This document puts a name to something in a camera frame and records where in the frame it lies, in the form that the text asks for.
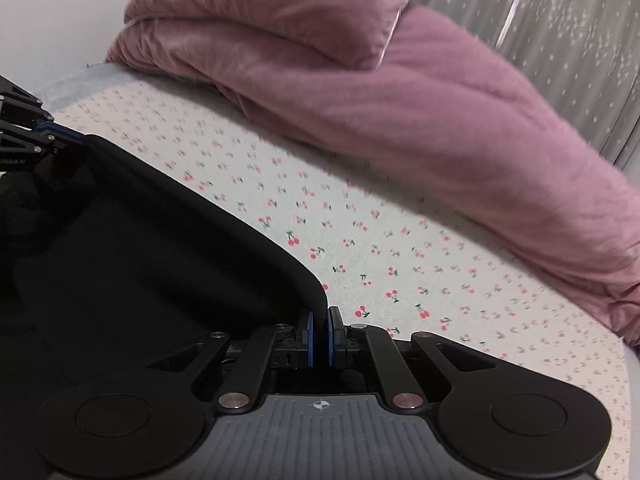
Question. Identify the black fleece pants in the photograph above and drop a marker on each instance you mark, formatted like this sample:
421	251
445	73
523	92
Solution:
106	261

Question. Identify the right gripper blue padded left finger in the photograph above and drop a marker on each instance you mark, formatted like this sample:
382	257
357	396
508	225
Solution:
309	332

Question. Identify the grey bed sheet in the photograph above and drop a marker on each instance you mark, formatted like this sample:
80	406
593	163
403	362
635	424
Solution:
82	84

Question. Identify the pink velvet duvet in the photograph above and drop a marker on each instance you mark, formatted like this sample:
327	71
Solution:
444	114

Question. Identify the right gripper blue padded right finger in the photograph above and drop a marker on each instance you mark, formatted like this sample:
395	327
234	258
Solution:
336	336

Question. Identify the grey star curtain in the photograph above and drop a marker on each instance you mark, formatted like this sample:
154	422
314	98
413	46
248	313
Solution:
581	55

